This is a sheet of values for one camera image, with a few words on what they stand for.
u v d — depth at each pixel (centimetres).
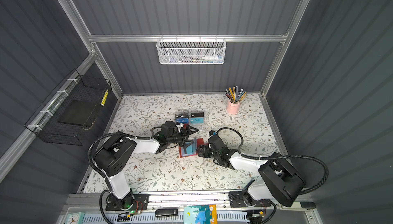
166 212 68
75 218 68
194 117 99
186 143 89
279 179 43
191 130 83
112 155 49
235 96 105
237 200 73
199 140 93
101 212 68
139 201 73
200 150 79
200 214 70
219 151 68
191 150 90
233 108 104
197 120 99
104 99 82
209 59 90
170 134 77
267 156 49
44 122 61
